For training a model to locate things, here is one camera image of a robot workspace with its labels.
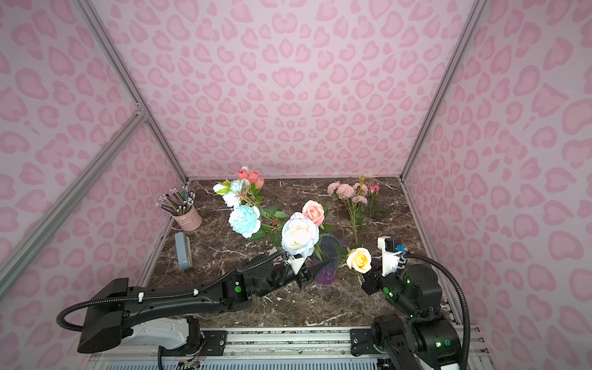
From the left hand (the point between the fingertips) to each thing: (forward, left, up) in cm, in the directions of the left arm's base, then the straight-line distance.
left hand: (324, 256), depth 63 cm
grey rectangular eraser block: (+14, +53, -23) cm, 59 cm away
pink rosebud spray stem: (+49, -22, -21) cm, 57 cm away
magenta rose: (+45, -27, -24) cm, 58 cm away
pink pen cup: (+25, +53, -21) cm, 63 cm away
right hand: (-1, -9, -1) cm, 9 cm away
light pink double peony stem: (+43, -20, -22) cm, 52 cm away
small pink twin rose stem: (+40, -13, -19) cm, 46 cm away
